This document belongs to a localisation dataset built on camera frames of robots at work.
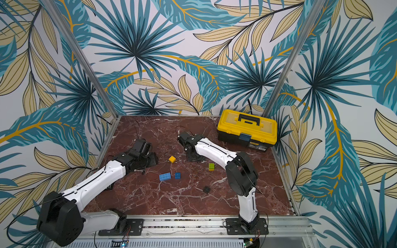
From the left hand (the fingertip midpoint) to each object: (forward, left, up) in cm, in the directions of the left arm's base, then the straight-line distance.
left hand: (154, 161), depth 84 cm
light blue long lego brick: (-4, -6, -9) cm, 11 cm away
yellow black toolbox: (+18, -58, +5) cm, 61 cm away
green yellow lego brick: (+1, -32, -7) cm, 33 cm away
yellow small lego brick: (+7, -8, -9) cm, 14 cm away
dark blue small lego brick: (-3, -12, -10) cm, 16 cm away
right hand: (+5, -22, -3) cm, 23 cm away
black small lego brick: (-11, -29, -9) cm, 32 cm away
